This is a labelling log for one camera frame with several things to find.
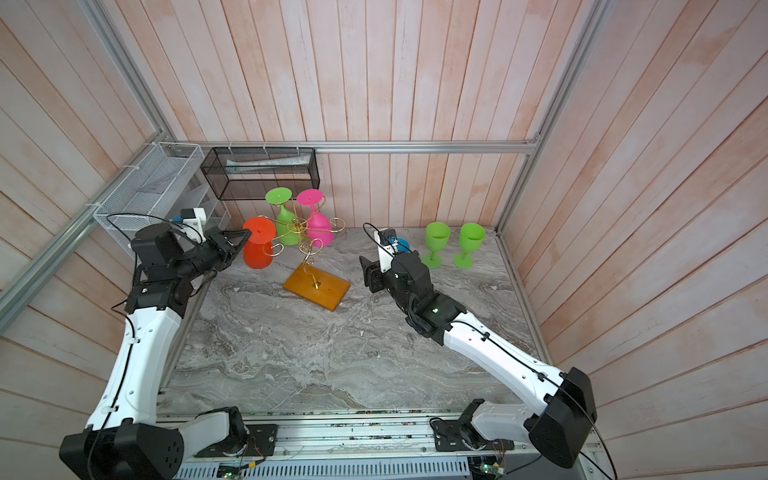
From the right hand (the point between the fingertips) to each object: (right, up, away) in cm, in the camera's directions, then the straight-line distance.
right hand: (371, 254), depth 72 cm
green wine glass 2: (+22, +6, +26) cm, 35 cm away
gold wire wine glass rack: (-25, -10, +32) cm, 42 cm away
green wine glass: (+33, +6, +26) cm, 42 cm away
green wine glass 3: (-23, +7, +6) cm, 25 cm away
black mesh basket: (-44, +29, +31) cm, 62 cm away
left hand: (-28, +4, -3) cm, 28 cm away
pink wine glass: (-16, +7, +16) cm, 23 cm away
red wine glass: (-27, +1, -2) cm, 27 cm away
